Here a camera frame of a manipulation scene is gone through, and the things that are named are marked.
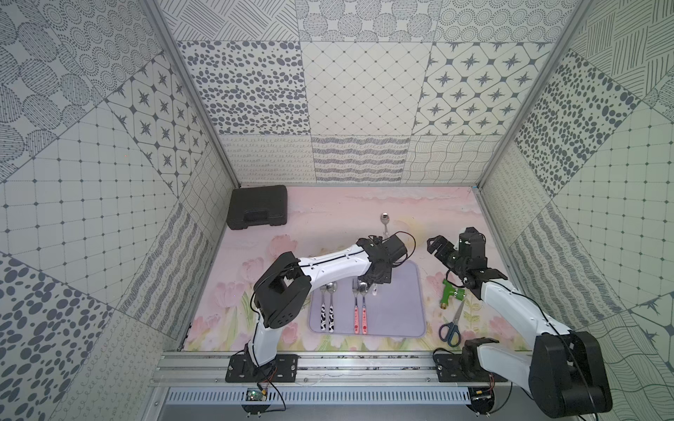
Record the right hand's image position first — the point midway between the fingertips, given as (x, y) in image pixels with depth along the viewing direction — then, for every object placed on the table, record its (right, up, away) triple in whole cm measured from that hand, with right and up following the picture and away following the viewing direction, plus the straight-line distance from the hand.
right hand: (436, 249), depth 88 cm
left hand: (-18, -7, -3) cm, 20 cm away
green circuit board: (-56, -38, -17) cm, 70 cm away
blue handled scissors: (+2, -25, -7) cm, 26 cm away
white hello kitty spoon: (-15, +10, +19) cm, 26 cm away
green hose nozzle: (+4, -13, -2) cm, 14 cm away
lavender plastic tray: (-15, -20, -2) cm, 25 cm away
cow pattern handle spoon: (-36, -13, 0) cm, 39 cm away
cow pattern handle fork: (-39, -20, -5) cm, 44 cm away
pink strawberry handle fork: (-28, -21, -5) cm, 35 cm away
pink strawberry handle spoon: (-25, -14, +1) cm, 29 cm away
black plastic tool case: (-71, +15, +22) cm, 76 cm away
